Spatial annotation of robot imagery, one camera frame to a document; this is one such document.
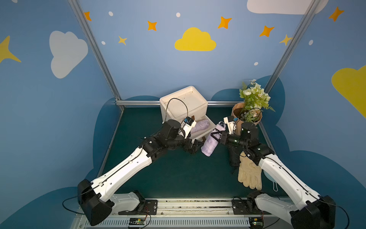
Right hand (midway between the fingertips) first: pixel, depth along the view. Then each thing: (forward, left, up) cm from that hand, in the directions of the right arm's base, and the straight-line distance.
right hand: (214, 133), depth 75 cm
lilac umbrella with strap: (-5, +1, 0) cm, 5 cm away
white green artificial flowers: (+23, -27, +3) cm, 36 cm away
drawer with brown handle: (+7, +5, -12) cm, 15 cm away
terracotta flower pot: (+24, -23, -10) cm, 35 cm away
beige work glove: (-11, -25, -25) cm, 38 cm away
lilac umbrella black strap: (+14, +6, -12) cm, 20 cm away
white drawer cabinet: (+28, +16, -4) cm, 32 cm away
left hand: (-5, +9, +3) cm, 11 cm away
